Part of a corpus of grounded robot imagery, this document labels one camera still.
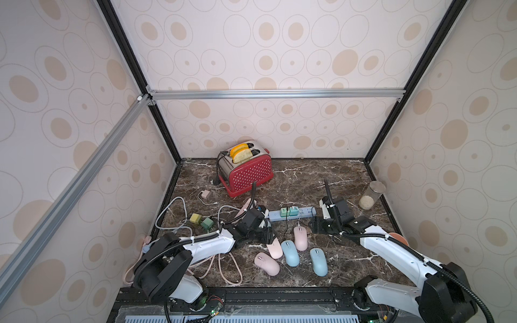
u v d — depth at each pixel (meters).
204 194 1.03
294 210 0.90
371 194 0.90
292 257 0.83
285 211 0.92
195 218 0.94
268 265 0.80
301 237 0.87
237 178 0.95
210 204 1.00
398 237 0.80
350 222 0.62
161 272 0.42
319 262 0.81
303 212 0.95
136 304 0.73
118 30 0.71
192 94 0.87
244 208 0.82
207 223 0.89
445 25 0.71
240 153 0.94
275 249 0.84
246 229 0.67
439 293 0.39
